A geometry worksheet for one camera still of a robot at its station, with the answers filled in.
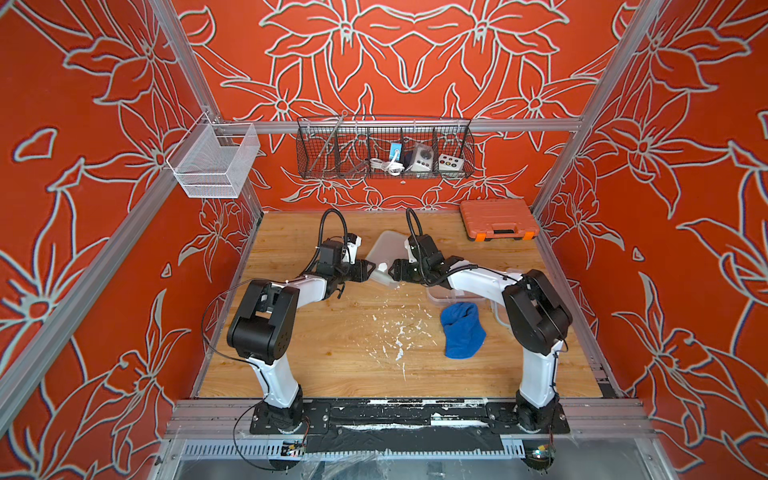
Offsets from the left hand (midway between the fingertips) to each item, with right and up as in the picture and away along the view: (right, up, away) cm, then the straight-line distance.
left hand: (370, 263), depth 96 cm
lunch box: (+6, +5, +6) cm, 10 cm away
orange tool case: (+48, +15, +15) cm, 53 cm away
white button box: (+26, +32, -2) cm, 42 cm away
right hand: (+6, -3, -2) cm, 7 cm away
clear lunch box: (+22, -9, -6) cm, 25 cm away
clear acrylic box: (-50, +34, -1) cm, 61 cm away
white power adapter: (+17, +33, -5) cm, 37 cm away
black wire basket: (+2, +39, +5) cm, 40 cm away
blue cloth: (+28, -20, -12) cm, 36 cm away
